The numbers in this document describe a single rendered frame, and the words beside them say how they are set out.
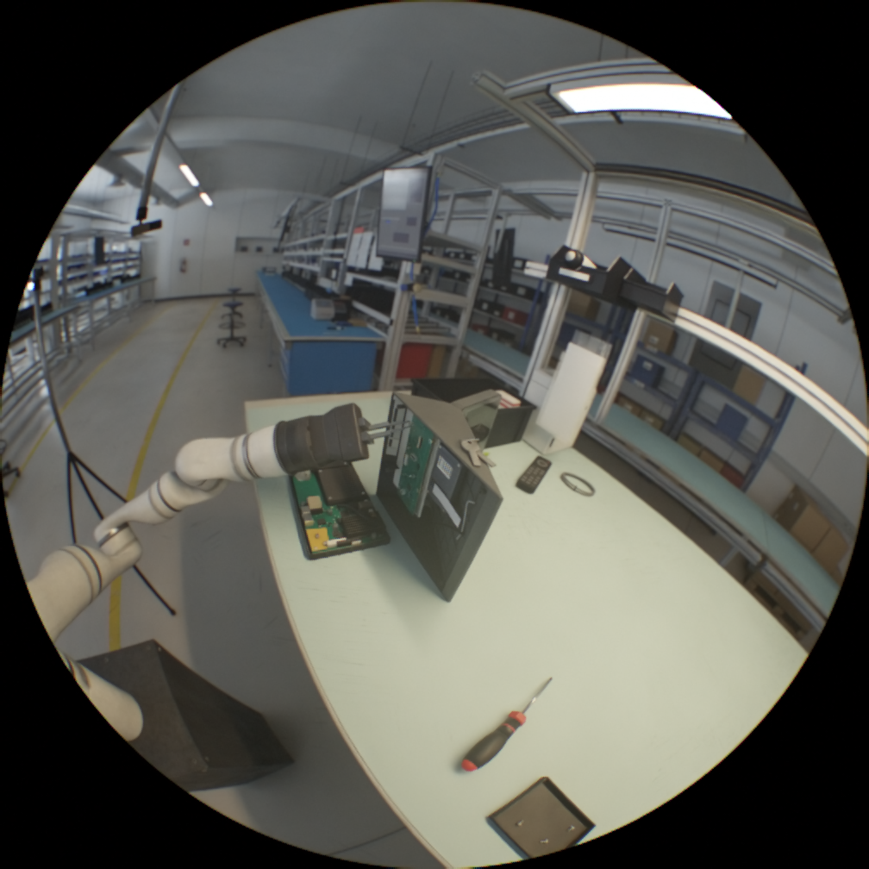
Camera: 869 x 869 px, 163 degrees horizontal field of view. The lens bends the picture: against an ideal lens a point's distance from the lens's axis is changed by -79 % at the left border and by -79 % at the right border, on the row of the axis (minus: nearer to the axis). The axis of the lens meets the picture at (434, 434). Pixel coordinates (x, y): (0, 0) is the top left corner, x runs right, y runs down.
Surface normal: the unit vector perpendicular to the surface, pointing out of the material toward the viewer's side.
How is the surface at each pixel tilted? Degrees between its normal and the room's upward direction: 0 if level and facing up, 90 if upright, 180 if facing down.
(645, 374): 90
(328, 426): 55
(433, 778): 0
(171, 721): 0
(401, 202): 101
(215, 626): 0
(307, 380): 90
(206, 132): 90
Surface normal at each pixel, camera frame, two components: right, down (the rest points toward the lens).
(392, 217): -0.54, 0.47
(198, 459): 0.24, -0.38
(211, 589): 0.22, -0.85
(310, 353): 0.54, 0.52
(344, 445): 0.00, -0.14
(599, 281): -0.83, 0.15
